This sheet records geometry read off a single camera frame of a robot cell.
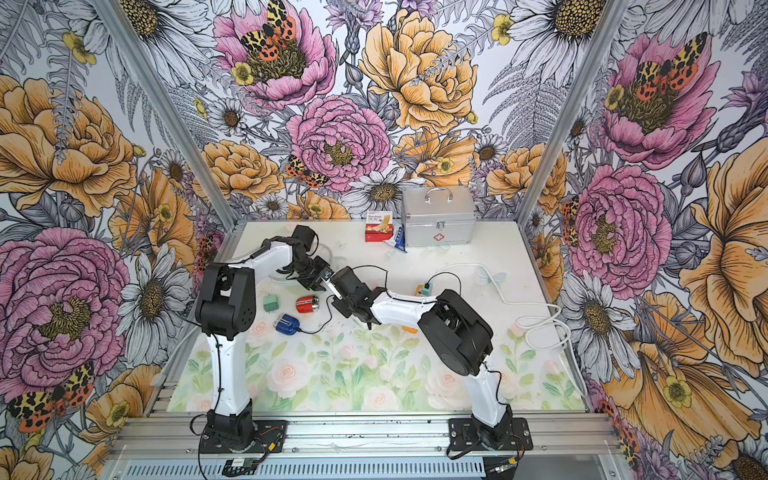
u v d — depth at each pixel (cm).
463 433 74
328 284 83
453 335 51
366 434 76
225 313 58
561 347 89
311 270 89
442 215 108
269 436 74
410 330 94
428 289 94
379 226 116
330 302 91
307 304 97
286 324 91
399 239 112
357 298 73
